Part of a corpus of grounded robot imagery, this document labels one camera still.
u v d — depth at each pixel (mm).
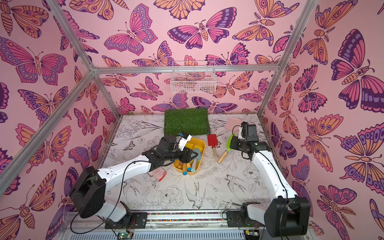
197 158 793
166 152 640
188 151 715
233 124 1173
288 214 392
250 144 564
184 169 822
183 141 728
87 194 426
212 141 1034
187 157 743
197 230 715
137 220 734
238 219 730
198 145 983
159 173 874
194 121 1135
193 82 1060
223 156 851
